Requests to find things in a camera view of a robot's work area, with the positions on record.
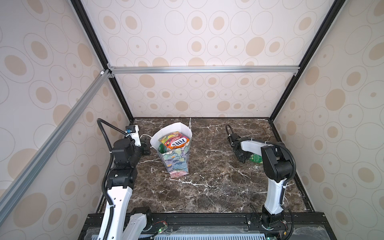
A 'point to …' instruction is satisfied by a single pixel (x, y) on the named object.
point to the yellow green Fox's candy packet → (161, 148)
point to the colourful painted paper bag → (177, 161)
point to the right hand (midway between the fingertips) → (249, 155)
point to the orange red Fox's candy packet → (176, 141)
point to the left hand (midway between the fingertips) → (149, 135)
